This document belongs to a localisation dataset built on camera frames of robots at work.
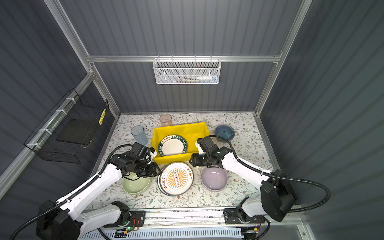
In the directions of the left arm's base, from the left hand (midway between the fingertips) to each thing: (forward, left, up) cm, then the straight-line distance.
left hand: (159, 172), depth 78 cm
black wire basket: (+17, +42, +20) cm, 50 cm away
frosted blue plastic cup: (+24, +15, +3) cm, 28 cm away
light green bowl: (-3, +15, -9) cm, 18 cm away
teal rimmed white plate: (+23, -5, -8) cm, 24 cm away
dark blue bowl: (+31, -42, -6) cm, 53 cm away
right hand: (+5, -19, 0) cm, 19 cm away
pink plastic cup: (+37, -1, +1) cm, 37 cm away
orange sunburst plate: (0, -8, -8) cm, 12 cm away
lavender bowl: (-2, -30, -7) cm, 31 cm away
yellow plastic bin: (+32, -18, -7) cm, 37 cm away
